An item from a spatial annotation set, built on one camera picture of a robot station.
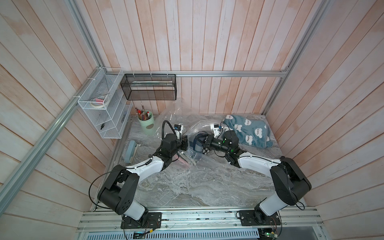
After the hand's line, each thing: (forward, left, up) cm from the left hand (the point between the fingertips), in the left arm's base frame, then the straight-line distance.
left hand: (187, 138), depth 88 cm
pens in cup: (+16, +29, +3) cm, 33 cm away
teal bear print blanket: (+13, -45, -11) cm, 48 cm away
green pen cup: (+14, +28, -5) cm, 31 cm away
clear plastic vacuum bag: (+10, -2, +2) cm, 10 cm away
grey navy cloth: (-8, -6, +6) cm, 12 cm away
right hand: (-5, -4, +7) cm, 10 cm away
